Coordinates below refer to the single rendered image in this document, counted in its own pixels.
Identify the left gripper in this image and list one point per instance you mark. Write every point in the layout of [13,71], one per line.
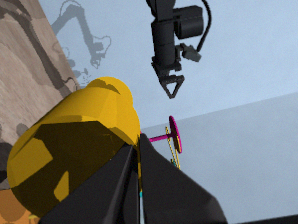
[167,58]

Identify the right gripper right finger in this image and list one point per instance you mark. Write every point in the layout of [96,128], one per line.
[170,196]

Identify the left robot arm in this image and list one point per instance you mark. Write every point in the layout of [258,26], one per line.
[188,24]

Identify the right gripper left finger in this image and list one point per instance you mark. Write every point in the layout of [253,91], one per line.
[109,196]

